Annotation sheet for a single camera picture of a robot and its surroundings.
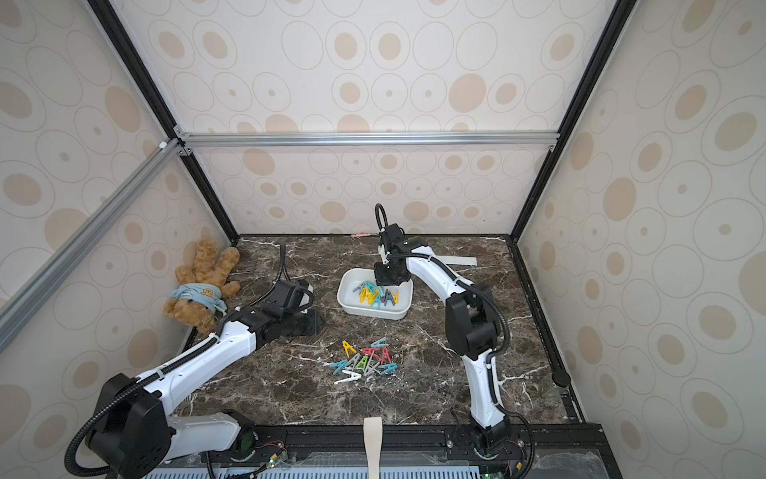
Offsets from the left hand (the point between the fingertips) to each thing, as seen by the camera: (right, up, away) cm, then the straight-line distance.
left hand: (329, 320), depth 83 cm
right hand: (+18, +11, +13) cm, 25 cm away
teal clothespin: (+2, -14, +3) cm, 14 cm away
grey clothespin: (+7, +8, +20) cm, 23 cm away
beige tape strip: (+12, -27, -7) cm, 31 cm away
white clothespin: (+7, -16, +1) cm, 18 cm away
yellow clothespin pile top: (+4, -9, +6) cm, 12 cm away
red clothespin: (+16, -11, +4) cm, 20 cm away
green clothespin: (+9, -13, +4) cm, 16 cm away
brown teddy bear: (-42, +6, +9) cm, 43 cm away
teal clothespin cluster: (+17, -14, +2) cm, 22 cm away
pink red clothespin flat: (+11, -10, +5) cm, 16 cm away
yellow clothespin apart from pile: (+8, +6, +18) cm, 20 cm away
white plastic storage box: (+3, +3, +16) cm, 16 cm away
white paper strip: (+46, +17, +30) cm, 58 cm away
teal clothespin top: (+14, -9, +7) cm, 18 cm away
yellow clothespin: (+19, +4, +17) cm, 26 cm away
